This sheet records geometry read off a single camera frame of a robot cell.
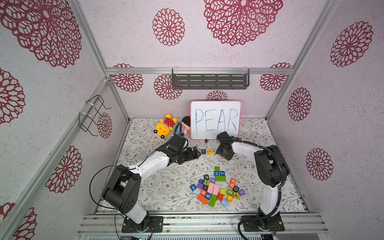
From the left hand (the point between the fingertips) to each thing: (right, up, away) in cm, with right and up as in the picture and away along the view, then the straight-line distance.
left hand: (195, 156), depth 87 cm
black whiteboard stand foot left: (+8, +8, +19) cm, 22 cm away
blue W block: (-1, -17, -2) cm, 18 cm away
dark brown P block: (+6, +1, +13) cm, 15 cm away
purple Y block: (+10, -14, 0) cm, 18 cm away
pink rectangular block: (+10, -18, -2) cm, 21 cm away
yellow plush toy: (-22, +17, +16) cm, 32 cm away
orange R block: (+22, -16, 0) cm, 27 cm away
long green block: (+15, -14, +2) cm, 21 cm away
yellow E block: (+11, +1, +13) cm, 17 cm away
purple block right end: (+26, -20, -4) cm, 33 cm away
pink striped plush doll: (-6, +19, +20) cm, 28 cm away
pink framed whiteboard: (+9, +24, +15) cm, 30 cm away
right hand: (+17, +2, +13) cm, 22 cm away
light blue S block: (+16, -23, -7) cm, 29 cm away
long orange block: (+4, -22, -6) cm, 23 cm away
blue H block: (+13, -11, +3) cm, 17 cm away
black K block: (+7, -13, +2) cm, 14 cm away
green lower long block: (+9, -23, -5) cm, 25 cm away
